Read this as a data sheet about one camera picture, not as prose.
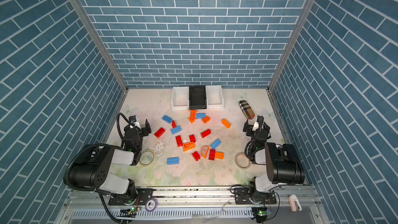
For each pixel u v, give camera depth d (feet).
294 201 2.32
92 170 1.44
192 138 3.00
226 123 3.25
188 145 2.92
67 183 1.37
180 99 3.73
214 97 3.76
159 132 3.12
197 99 3.75
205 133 3.15
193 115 3.33
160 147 2.98
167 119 3.34
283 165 1.49
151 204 2.37
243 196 2.42
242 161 2.81
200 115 3.41
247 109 3.45
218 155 2.83
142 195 2.43
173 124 3.24
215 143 2.99
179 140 2.99
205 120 3.33
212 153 2.84
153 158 2.79
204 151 2.84
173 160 2.76
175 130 3.16
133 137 2.28
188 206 2.37
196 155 2.83
